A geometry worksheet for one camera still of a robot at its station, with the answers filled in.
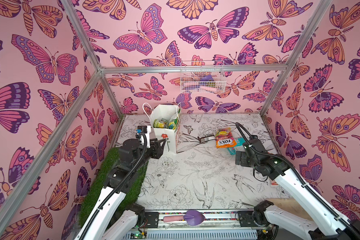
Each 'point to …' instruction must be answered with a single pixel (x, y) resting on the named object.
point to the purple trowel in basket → (207, 83)
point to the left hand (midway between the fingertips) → (162, 138)
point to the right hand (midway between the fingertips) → (246, 155)
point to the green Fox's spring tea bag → (162, 123)
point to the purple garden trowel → (191, 217)
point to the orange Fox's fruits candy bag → (224, 138)
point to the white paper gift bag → (169, 112)
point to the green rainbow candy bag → (173, 124)
